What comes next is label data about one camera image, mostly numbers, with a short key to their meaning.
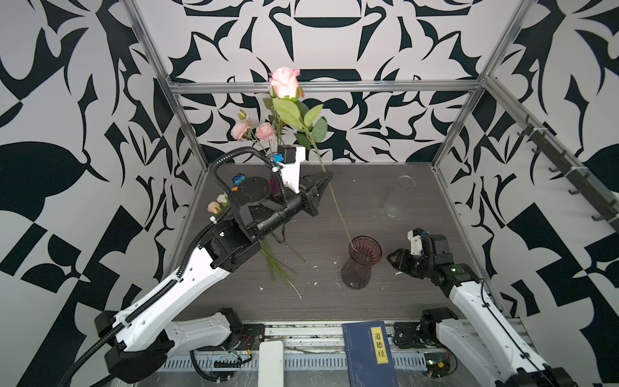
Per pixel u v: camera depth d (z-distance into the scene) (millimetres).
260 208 391
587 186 549
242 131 846
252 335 740
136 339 368
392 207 1023
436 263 625
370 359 711
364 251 750
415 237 762
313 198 462
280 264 893
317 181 541
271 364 665
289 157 447
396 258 762
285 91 410
